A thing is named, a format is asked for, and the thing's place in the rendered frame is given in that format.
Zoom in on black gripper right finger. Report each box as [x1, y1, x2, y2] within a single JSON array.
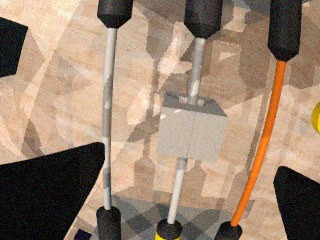
[[273, 165, 320, 240]]

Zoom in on yellow short cylinder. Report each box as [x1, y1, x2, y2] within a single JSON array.
[[311, 101, 320, 133]]

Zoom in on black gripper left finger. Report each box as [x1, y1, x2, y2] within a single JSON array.
[[0, 143, 105, 240]]

